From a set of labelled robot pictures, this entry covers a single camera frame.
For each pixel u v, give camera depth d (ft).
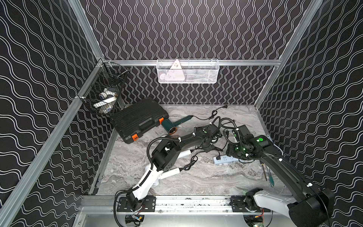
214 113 3.76
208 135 2.50
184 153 2.96
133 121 3.35
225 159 2.88
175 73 2.95
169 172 2.74
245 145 1.83
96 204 2.51
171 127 3.22
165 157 1.85
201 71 3.39
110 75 3.28
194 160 2.93
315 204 1.24
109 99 2.51
